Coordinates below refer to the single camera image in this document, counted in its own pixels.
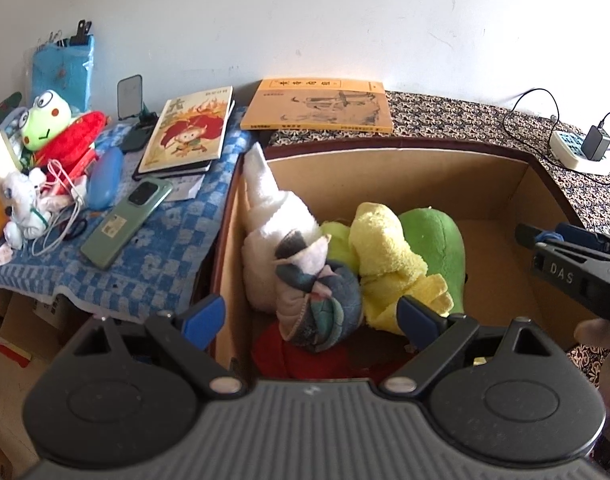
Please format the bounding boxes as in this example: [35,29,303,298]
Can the white power strip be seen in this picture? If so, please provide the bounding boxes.
[550,130,610,177]

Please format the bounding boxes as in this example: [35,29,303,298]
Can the blue pouch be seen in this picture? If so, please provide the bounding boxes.
[31,35,95,111]

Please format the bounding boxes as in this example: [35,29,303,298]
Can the blue checked cloth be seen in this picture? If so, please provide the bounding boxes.
[0,105,254,322]

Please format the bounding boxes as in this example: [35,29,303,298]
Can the yellow-green plush item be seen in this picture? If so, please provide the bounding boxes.
[319,220,361,272]

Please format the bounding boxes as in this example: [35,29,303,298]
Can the white earphone cable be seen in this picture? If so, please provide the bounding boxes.
[32,160,89,257]

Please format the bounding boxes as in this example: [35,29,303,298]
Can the brown cardboard box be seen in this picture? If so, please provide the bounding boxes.
[210,137,584,382]

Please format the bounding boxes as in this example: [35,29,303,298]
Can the white plush toy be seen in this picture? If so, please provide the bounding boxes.
[242,142,332,312]

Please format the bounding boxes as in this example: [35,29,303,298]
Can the black charger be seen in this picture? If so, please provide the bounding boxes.
[584,125,610,162]

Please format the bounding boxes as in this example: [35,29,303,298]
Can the patchwork fabric toy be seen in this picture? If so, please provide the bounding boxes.
[274,230,364,354]

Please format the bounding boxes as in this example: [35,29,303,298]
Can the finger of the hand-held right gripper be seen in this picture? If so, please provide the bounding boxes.
[530,242,610,322]
[516,222,610,262]

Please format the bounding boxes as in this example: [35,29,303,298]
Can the phone stand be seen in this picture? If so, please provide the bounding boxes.
[116,74,159,154]

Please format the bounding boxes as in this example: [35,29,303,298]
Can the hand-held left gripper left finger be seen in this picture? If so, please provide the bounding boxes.
[92,294,247,397]

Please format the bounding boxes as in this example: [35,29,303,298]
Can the red cloth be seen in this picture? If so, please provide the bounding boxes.
[251,322,411,382]

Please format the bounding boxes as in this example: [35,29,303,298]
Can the red plush toy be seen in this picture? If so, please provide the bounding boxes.
[35,111,109,176]

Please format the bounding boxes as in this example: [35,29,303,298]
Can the green frog plush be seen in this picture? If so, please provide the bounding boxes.
[20,90,74,152]

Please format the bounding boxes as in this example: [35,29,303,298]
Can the cardboard boxes under table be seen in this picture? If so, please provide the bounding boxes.
[0,287,88,367]

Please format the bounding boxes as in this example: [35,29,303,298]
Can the blue glasses case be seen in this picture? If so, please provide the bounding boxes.
[86,146,125,211]

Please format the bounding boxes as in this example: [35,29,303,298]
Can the green phone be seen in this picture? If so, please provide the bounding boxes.
[80,177,175,270]

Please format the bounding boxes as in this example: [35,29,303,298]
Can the yellow book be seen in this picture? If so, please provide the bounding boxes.
[240,78,393,135]

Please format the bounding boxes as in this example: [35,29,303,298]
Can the cartoon cover book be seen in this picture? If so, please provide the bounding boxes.
[134,86,234,181]

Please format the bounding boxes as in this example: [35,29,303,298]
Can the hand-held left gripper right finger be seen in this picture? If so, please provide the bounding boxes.
[379,296,566,397]

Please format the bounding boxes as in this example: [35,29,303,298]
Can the small white plush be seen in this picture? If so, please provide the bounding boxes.
[2,167,52,249]

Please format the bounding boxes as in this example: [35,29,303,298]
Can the green plush toy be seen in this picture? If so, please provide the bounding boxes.
[397,207,468,318]

